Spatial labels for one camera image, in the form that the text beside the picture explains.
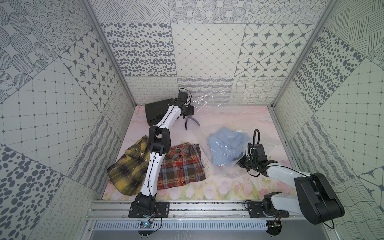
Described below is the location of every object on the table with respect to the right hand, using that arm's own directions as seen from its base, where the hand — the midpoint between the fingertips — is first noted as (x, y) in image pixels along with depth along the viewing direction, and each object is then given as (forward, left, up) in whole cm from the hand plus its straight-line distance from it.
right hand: (233, 160), depth 90 cm
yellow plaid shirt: (-11, +62, +3) cm, 63 cm away
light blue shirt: (+12, +4, 0) cm, 13 cm away
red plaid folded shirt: (-4, +31, +3) cm, 31 cm away
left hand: (+33, +24, +8) cm, 42 cm away
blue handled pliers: (+33, +30, 0) cm, 45 cm away
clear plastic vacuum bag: (+43, +9, 0) cm, 44 cm away
